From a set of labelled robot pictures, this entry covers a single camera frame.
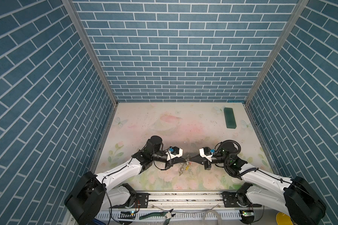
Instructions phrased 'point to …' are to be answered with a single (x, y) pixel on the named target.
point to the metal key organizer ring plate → (183, 165)
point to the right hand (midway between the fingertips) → (189, 158)
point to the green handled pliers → (167, 214)
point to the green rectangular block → (230, 117)
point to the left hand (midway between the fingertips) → (183, 161)
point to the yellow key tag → (187, 168)
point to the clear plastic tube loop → (217, 213)
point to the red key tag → (190, 162)
